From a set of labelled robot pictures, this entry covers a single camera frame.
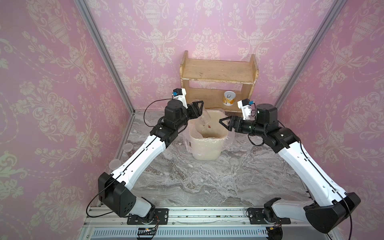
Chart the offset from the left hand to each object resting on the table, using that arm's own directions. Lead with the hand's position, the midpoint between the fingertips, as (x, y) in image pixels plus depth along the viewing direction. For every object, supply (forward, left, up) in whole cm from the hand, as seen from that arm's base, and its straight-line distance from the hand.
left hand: (200, 104), depth 71 cm
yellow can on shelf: (+19, -18, -11) cm, 28 cm away
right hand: (-8, -11, -3) cm, 14 cm away
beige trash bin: (+5, -6, -32) cm, 33 cm away
